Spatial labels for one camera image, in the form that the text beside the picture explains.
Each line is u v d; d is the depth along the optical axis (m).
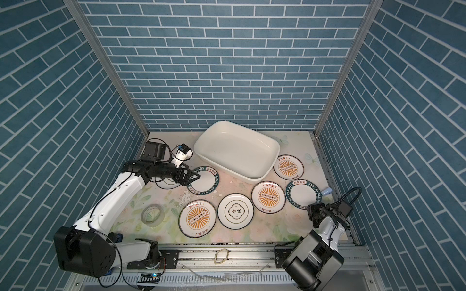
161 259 0.72
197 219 0.84
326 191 0.92
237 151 1.10
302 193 0.94
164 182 0.70
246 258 1.15
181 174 0.68
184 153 0.70
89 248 0.38
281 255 0.74
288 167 1.04
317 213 0.77
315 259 0.46
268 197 0.92
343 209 0.66
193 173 0.70
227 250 0.76
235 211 0.87
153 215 0.87
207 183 0.96
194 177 0.74
